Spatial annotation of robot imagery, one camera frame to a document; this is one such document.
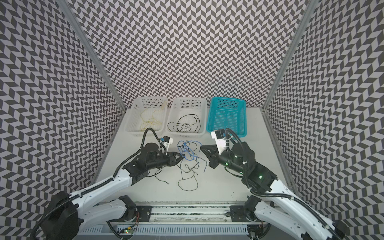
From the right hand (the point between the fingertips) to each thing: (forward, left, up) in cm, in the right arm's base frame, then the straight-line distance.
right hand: (202, 148), depth 62 cm
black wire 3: (+38, +20, -28) cm, 51 cm away
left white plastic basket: (+51, +43, -30) cm, 73 cm away
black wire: (+7, +8, -29) cm, 31 cm away
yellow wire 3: (+37, +35, -25) cm, 57 cm away
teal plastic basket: (+48, -20, -30) cm, 60 cm away
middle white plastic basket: (+43, +10, -29) cm, 53 cm away
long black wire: (+41, +12, -26) cm, 50 cm away
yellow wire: (+34, +37, -26) cm, 56 cm away
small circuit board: (-26, +33, -26) cm, 49 cm away
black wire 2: (+1, +8, -28) cm, 29 cm away
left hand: (+3, +9, -14) cm, 17 cm away
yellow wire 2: (+36, +38, -24) cm, 58 cm away
